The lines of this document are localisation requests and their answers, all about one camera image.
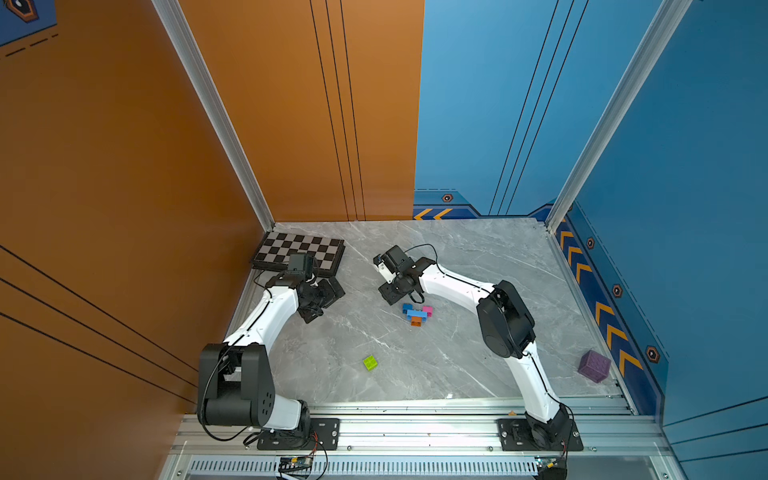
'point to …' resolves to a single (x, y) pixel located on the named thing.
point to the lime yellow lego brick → (370, 363)
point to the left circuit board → (299, 465)
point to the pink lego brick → (429, 310)
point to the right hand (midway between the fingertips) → (390, 289)
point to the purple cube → (594, 366)
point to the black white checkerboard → (276, 248)
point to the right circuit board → (552, 469)
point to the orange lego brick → (416, 321)
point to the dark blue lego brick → (407, 307)
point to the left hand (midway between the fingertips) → (334, 295)
